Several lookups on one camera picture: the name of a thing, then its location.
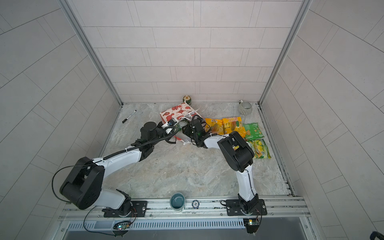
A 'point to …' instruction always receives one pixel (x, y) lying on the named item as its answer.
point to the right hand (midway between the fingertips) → (182, 129)
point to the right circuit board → (252, 225)
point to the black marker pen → (123, 121)
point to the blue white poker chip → (195, 204)
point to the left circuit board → (121, 228)
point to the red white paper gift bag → (185, 141)
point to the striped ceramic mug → (245, 107)
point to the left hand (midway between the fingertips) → (178, 120)
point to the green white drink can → (188, 99)
